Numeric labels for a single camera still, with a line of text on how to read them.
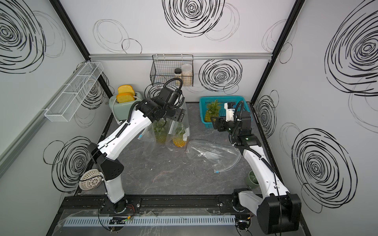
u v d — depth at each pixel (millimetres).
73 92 776
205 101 1117
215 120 693
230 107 655
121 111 991
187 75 846
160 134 851
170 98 569
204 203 757
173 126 737
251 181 752
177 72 843
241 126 576
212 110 937
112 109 991
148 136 771
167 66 963
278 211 377
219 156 866
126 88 994
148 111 502
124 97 967
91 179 807
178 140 871
